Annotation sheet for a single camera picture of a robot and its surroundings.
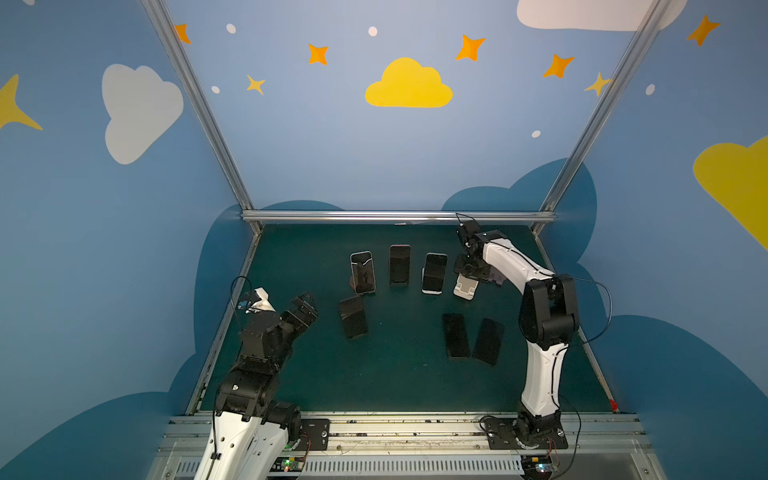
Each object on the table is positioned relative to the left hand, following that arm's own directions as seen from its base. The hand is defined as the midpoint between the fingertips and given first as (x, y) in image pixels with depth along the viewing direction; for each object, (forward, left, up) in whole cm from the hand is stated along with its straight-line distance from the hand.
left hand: (309, 300), depth 72 cm
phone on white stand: (+20, -34, -14) cm, 42 cm away
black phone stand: (+2, -41, -22) cm, 46 cm away
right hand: (+22, -47, -17) cm, 55 cm away
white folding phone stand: (+18, -45, -20) cm, 53 cm away
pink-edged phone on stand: (+23, -23, -14) cm, 36 cm away
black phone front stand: (+2, -52, -26) cm, 58 cm away
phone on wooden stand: (+15, -11, -11) cm, 22 cm away
